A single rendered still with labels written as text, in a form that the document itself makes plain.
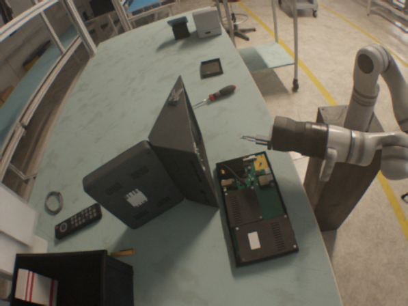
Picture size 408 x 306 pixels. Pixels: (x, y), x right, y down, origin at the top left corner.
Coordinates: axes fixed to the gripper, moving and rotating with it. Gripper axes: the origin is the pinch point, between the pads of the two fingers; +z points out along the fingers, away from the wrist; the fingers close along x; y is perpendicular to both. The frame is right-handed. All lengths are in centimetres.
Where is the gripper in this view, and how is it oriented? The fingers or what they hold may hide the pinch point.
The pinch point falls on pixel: (242, 136)
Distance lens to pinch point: 51.4
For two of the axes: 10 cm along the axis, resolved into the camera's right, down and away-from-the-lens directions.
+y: 3.8, -7.8, 5.0
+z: -9.0, -1.7, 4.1
